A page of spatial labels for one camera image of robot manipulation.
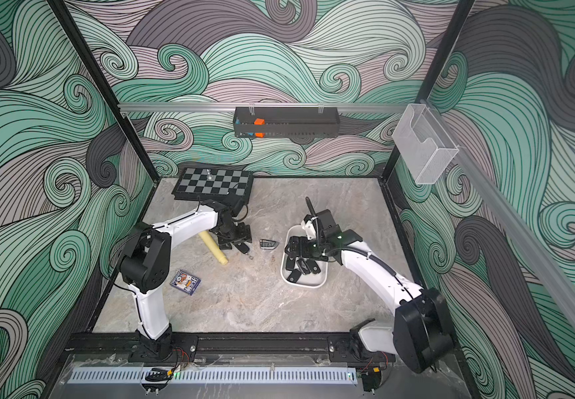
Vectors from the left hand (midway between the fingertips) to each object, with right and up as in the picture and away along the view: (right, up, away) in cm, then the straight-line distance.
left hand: (245, 240), depth 93 cm
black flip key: (-1, -3, +2) cm, 4 cm away
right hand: (+20, -2, -10) cm, 23 cm away
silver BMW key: (+9, -2, +3) cm, 9 cm away
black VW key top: (+19, -12, -5) cm, 23 cm away
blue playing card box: (-20, -13, -7) cm, 25 cm away
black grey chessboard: (-18, +23, +21) cm, 36 cm away
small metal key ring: (+2, -6, +1) cm, 7 cm away
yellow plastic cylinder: (-13, -2, +2) cm, 13 cm away
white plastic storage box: (+21, -10, -5) cm, 24 cm away
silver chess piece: (-21, +26, +22) cm, 40 cm away
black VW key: (+17, -8, -2) cm, 19 cm away
